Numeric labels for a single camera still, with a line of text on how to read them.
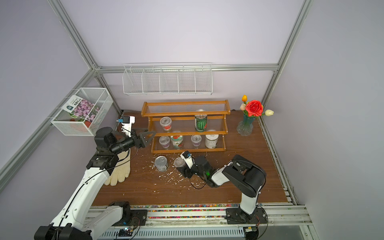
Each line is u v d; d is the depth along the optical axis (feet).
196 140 3.14
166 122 2.85
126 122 2.05
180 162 2.84
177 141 3.07
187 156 2.53
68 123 2.42
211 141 3.00
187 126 2.92
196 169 2.47
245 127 3.24
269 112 2.66
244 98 2.84
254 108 2.37
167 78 3.25
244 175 1.59
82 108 2.43
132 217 2.38
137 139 2.07
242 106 2.72
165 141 3.10
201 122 2.71
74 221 1.29
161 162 2.86
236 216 2.42
